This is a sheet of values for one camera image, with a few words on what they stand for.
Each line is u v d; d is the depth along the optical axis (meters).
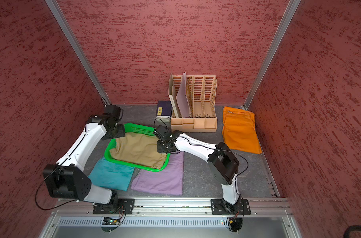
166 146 0.62
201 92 1.14
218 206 0.74
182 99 1.03
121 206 0.74
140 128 0.95
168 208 0.75
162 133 0.67
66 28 0.78
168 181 0.81
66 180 0.41
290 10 0.71
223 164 0.48
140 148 0.90
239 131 1.03
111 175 0.84
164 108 1.17
